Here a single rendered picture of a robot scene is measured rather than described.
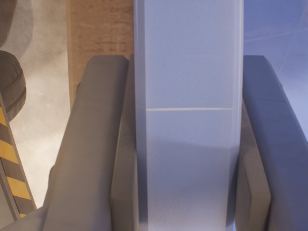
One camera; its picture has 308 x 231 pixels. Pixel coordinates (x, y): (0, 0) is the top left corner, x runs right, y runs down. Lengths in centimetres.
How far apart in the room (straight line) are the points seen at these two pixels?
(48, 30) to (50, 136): 12
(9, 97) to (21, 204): 19
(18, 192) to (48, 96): 31
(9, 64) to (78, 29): 42
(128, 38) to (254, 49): 4
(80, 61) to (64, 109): 52
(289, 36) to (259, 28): 1
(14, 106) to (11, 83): 2
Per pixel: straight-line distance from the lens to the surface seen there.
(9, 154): 41
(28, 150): 74
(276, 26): 18
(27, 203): 42
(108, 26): 18
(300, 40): 18
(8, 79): 58
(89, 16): 18
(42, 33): 68
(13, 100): 58
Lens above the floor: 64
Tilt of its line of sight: 67 degrees down
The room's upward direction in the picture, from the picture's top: 179 degrees counter-clockwise
